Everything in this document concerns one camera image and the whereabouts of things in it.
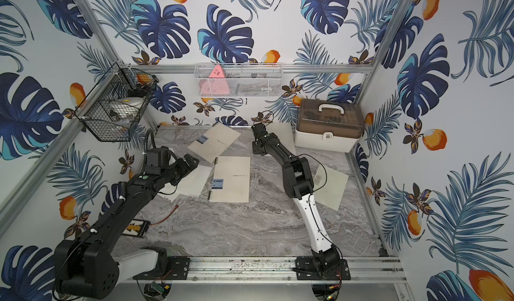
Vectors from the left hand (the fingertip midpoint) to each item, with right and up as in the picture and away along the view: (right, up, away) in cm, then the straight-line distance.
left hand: (192, 162), depth 83 cm
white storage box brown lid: (+62, +17, +16) cm, 67 cm away
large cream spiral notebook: (0, +7, +33) cm, 34 cm away
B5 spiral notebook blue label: (+14, -10, +15) cm, 23 cm away
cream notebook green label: (+43, +15, +35) cm, 57 cm away
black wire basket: (-29, +23, -4) cm, 37 cm away
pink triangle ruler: (+8, +35, +8) cm, 36 cm away
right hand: (+29, +6, +29) cm, 41 cm away
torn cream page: (-4, -11, +15) cm, 19 cm away
